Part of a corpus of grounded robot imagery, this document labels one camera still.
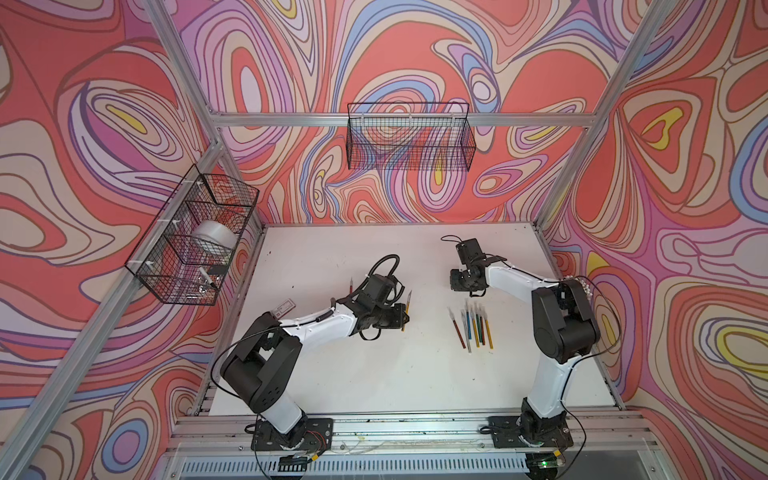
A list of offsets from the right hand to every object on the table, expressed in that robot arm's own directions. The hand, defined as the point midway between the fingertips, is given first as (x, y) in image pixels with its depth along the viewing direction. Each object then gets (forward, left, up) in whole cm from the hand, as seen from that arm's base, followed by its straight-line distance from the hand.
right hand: (460, 289), depth 99 cm
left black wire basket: (-1, +78, +26) cm, 83 cm away
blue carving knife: (-12, -1, -2) cm, 13 cm away
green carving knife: (-15, -4, -2) cm, 15 cm away
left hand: (-14, +17, +6) cm, 23 cm away
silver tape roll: (-2, +67, +32) cm, 74 cm away
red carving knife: (-14, +3, -2) cm, 15 cm away
